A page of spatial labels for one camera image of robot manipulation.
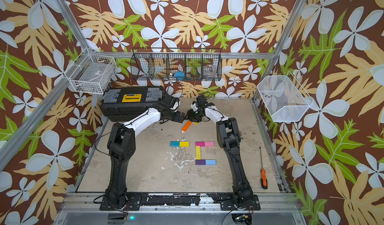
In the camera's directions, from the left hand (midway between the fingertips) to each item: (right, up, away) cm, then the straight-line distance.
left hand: (179, 114), depth 98 cm
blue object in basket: (0, +25, -4) cm, 25 cm away
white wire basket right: (+62, +10, -14) cm, 64 cm away
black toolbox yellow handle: (-35, +6, -4) cm, 36 cm away
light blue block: (+19, -28, -11) cm, 36 cm away
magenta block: (+14, -19, -2) cm, 23 cm away
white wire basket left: (-51, +24, -12) cm, 57 cm away
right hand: (+4, -2, +8) cm, 9 cm away
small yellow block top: (+11, -6, +5) cm, 14 cm away
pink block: (+20, -18, -4) cm, 27 cm away
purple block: (+13, -28, -10) cm, 33 cm away
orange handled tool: (+47, -35, -20) cm, 61 cm away
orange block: (+5, -8, +6) cm, 11 cm away
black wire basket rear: (-2, +33, -1) cm, 33 cm away
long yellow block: (+12, -24, -7) cm, 28 cm away
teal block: (-3, -19, -1) cm, 20 cm away
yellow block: (+3, -19, -4) cm, 20 cm away
